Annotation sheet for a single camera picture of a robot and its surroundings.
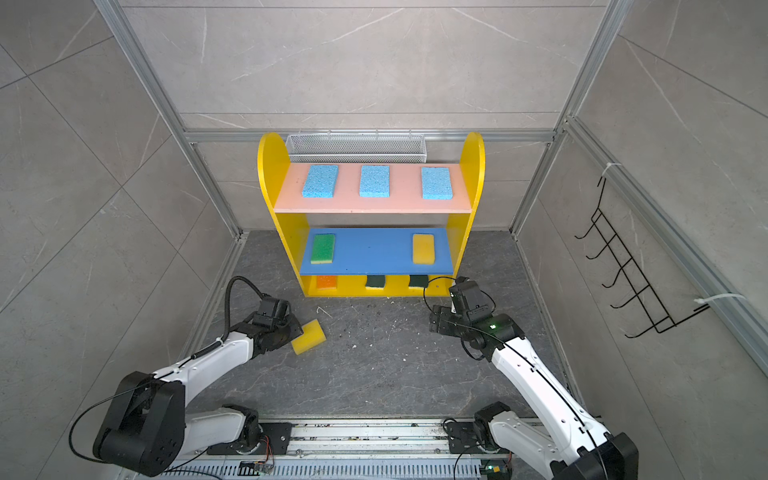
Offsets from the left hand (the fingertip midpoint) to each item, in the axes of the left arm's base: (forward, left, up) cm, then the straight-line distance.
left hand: (296, 320), depth 90 cm
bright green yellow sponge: (+20, -8, +10) cm, 24 cm away
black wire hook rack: (-18, -82, +30) cm, 89 cm away
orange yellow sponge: (+15, -7, -1) cm, 17 cm away
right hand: (-5, -43, +11) cm, 45 cm away
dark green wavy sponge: (+14, -40, 0) cm, 42 cm away
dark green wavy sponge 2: (+14, -24, -1) cm, 28 cm away
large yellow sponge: (+18, -40, +12) cm, 46 cm away
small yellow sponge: (-4, -5, -2) cm, 7 cm away
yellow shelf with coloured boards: (+26, -25, +12) cm, 38 cm away
